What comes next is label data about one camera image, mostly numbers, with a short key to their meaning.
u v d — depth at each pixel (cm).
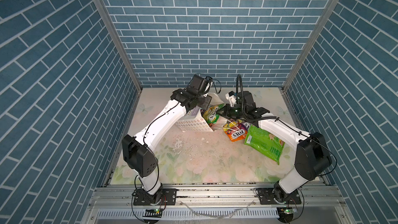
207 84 62
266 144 87
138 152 42
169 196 74
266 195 74
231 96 79
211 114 86
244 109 66
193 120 79
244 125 96
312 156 46
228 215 70
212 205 73
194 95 58
